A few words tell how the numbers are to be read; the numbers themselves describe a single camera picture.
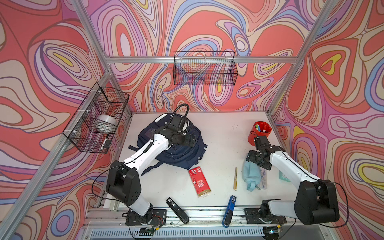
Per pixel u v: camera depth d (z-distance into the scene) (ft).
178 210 2.41
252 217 2.41
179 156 2.78
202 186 2.73
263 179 2.82
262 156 2.08
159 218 2.37
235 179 2.83
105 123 2.30
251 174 2.76
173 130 2.10
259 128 3.16
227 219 2.33
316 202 1.36
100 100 2.42
